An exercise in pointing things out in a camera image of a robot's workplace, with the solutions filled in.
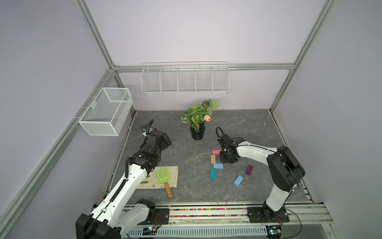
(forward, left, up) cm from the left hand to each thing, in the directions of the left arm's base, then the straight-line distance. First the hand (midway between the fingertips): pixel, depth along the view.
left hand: (159, 139), depth 78 cm
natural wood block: (-4, -30, -20) cm, 36 cm away
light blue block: (-9, -32, -18) cm, 38 cm away
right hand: (-4, -37, -21) cm, 43 cm away
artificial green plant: (+11, -21, +6) cm, 25 cm away
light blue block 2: (-18, -43, -20) cm, 51 cm away
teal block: (-13, -29, -20) cm, 37 cm away
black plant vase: (+14, -23, -18) cm, 32 cm away
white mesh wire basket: (+16, +29, +6) cm, 34 cm away
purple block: (-12, -51, -20) cm, 56 cm away
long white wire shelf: (+43, -16, +9) cm, 46 cm away
